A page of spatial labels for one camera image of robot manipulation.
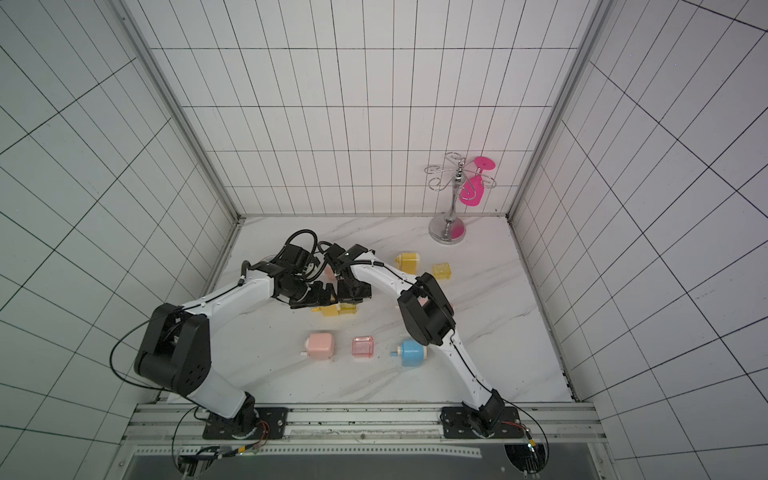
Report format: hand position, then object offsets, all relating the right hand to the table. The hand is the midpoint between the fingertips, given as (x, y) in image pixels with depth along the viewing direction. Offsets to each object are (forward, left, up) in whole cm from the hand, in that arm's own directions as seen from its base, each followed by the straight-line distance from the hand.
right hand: (353, 293), depth 96 cm
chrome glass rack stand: (+28, -34, +25) cm, 51 cm away
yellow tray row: (-6, +1, +1) cm, 6 cm away
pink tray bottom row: (-17, -5, -1) cm, 18 cm away
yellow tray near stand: (+12, -30, -2) cm, 32 cm away
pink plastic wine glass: (+39, -41, +12) cm, 58 cm away
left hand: (-8, +8, +5) cm, 12 cm away
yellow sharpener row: (-7, +7, +1) cm, 10 cm away
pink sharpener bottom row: (-20, +5, +6) cm, 21 cm away
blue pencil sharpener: (-20, -19, +6) cm, 28 cm away
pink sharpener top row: (-5, +4, +20) cm, 21 cm away
